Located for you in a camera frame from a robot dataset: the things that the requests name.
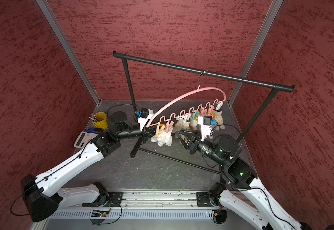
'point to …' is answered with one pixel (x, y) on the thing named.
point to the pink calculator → (84, 137)
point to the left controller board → (97, 213)
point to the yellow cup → (102, 123)
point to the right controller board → (219, 216)
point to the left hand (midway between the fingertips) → (162, 130)
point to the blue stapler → (90, 130)
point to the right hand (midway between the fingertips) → (176, 136)
